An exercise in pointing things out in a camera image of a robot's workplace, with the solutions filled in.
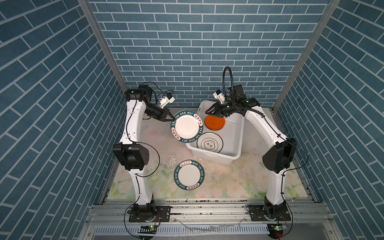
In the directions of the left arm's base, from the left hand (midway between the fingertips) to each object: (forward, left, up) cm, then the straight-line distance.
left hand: (173, 118), depth 79 cm
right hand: (+4, -18, +1) cm, 18 cm away
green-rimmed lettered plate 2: (-20, -8, -27) cm, 35 cm away
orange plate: (+16, -26, -24) cm, 39 cm away
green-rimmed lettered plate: (-3, -8, -4) cm, 9 cm away
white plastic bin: (+8, -39, -26) cm, 47 cm away
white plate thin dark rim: (+3, -23, -27) cm, 36 cm away
